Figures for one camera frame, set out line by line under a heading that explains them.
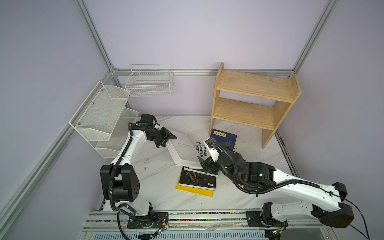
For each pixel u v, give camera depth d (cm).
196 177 86
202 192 82
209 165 54
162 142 75
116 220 72
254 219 73
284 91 74
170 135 78
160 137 74
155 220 73
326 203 39
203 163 55
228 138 104
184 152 81
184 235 70
